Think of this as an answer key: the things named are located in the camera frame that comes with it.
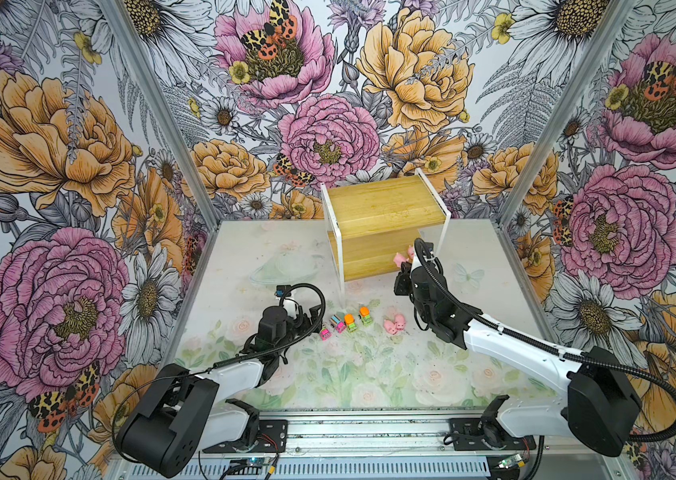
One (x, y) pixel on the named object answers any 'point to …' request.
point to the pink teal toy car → (336, 322)
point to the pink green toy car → (325, 334)
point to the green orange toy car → (365, 313)
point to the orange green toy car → (349, 320)
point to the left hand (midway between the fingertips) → (310, 313)
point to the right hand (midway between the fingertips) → (401, 272)
